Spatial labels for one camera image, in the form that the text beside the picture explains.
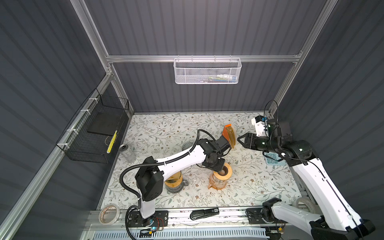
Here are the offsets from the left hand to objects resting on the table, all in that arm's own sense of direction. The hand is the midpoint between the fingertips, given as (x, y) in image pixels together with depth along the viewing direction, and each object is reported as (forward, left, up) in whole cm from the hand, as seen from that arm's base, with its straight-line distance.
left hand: (219, 168), depth 78 cm
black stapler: (-19, +11, -7) cm, 23 cm away
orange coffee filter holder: (+25, -11, -2) cm, 27 cm away
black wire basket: (+13, +64, +16) cm, 67 cm away
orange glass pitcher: (-6, +2, -6) cm, 9 cm away
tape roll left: (-15, +58, -15) cm, 62 cm away
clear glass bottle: (+12, +51, -1) cm, 53 cm away
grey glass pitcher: (-7, +26, -9) cm, 29 cm away
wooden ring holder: (-4, -2, 0) cm, 4 cm away
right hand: (+5, -9, +18) cm, 21 cm away
